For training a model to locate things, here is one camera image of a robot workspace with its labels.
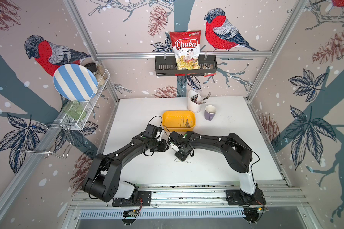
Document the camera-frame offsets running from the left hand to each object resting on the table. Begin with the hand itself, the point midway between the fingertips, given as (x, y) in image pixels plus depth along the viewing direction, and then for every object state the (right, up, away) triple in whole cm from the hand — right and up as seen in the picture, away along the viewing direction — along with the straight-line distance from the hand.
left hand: (169, 144), depth 87 cm
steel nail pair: (+13, +11, +17) cm, 24 cm away
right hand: (+8, -8, +3) cm, 12 cm away
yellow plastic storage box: (+1, +14, +21) cm, 25 cm away
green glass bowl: (-45, +22, -20) cm, 53 cm away
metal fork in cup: (+24, +27, +19) cm, 41 cm away
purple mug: (+29, +20, +14) cm, 38 cm away
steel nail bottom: (+11, -11, 0) cm, 16 cm away
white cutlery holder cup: (+19, +28, +24) cm, 41 cm away
